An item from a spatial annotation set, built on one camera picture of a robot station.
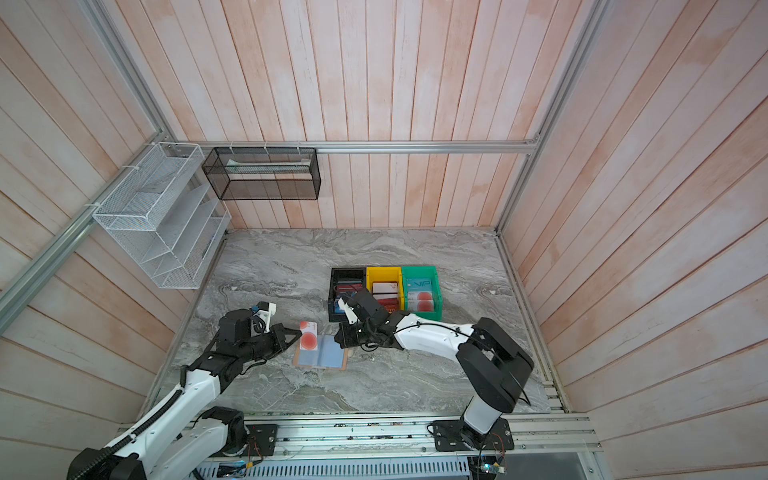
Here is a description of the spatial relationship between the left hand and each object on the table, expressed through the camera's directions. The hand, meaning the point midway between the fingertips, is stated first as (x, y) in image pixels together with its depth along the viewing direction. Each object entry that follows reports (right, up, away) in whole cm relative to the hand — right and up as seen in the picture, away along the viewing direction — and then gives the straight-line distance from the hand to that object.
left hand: (302, 339), depth 81 cm
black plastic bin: (+7, +4, +14) cm, 16 cm away
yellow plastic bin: (+24, +17, +20) cm, 36 cm away
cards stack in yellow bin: (+24, +11, +17) cm, 32 cm away
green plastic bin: (+38, +18, +20) cm, 46 cm away
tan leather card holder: (+7, -6, +7) cm, 11 cm away
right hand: (+9, -1, +2) cm, 9 cm away
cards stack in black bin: (+12, +13, +14) cm, 23 cm away
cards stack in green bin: (+36, +9, +18) cm, 41 cm away
